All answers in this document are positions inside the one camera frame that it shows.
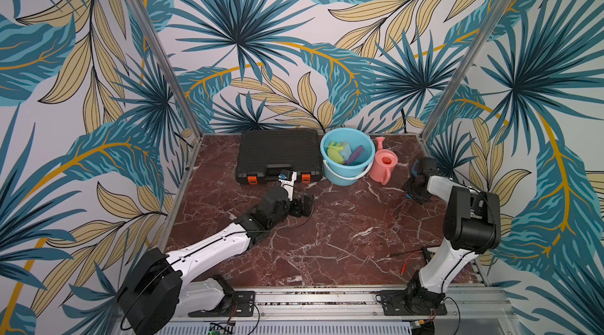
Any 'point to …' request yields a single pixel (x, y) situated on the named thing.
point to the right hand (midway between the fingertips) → (412, 190)
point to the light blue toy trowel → (347, 150)
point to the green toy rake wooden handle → (338, 146)
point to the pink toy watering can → (384, 163)
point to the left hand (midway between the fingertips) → (303, 195)
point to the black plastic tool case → (262, 154)
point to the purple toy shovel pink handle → (355, 153)
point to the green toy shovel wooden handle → (335, 155)
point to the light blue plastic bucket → (350, 174)
